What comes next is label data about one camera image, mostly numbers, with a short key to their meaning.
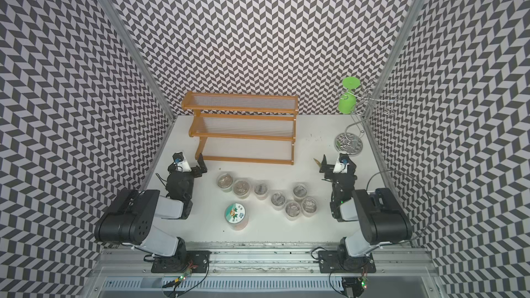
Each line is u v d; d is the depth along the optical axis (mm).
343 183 691
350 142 1028
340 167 765
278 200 824
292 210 793
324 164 847
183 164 765
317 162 1031
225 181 871
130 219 449
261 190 847
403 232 438
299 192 845
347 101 894
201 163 842
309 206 814
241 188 850
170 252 607
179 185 681
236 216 755
